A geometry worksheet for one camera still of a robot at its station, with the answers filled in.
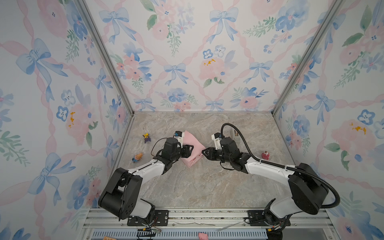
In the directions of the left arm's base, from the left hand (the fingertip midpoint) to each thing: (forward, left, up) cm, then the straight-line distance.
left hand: (191, 145), depth 88 cm
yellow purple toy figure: (+12, +31, -10) cm, 35 cm away
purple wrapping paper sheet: (-3, -3, -4) cm, 6 cm away
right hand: (-4, -7, +1) cm, 8 cm away
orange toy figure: (-3, +34, -9) cm, 35 cm away
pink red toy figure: (-2, -46, -8) cm, 47 cm away
